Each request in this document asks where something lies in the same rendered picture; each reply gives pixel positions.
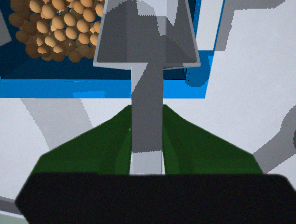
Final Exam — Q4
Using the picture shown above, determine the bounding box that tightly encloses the grey table edge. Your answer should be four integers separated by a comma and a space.
0, 200, 25, 219

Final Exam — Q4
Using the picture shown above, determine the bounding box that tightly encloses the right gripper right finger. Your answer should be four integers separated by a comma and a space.
162, 104, 264, 174

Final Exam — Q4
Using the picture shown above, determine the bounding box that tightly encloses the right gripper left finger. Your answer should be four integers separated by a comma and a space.
28, 105, 132, 177

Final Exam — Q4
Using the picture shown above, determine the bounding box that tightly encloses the blue dog food box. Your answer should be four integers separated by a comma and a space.
0, 0, 225, 98

